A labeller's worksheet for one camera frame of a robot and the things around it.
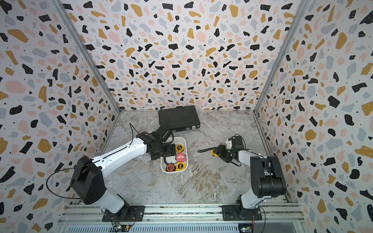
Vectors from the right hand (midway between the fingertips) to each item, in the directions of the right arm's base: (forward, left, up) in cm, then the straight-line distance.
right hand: (217, 152), depth 94 cm
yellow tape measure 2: (+2, +25, +2) cm, 25 cm away
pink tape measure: (-4, +23, 0) cm, 24 cm away
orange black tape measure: (-12, +28, +2) cm, 31 cm away
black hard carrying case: (+27, +27, +4) cm, 38 cm away
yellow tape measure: (+3, +3, -1) cm, 4 cm away
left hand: (-7, +28, +9) cm, 30 cm away
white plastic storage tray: (-6, +29, -1) cm, 30 cm away
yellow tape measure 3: (-10, +23, +1) cm, 25 cm away
